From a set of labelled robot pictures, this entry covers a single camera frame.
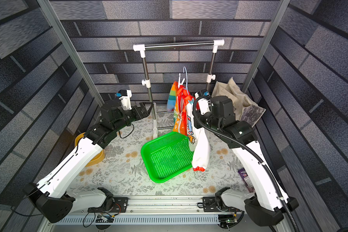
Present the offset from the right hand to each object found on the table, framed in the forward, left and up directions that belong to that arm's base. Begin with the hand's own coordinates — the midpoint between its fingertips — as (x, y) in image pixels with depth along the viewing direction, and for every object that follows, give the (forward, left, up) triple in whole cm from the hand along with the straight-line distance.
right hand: (192, 110), depth 64 cm
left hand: (+3, +20, 0) cm, 21 cm away
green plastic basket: (-5, +14, -40) cm, 42 cm away
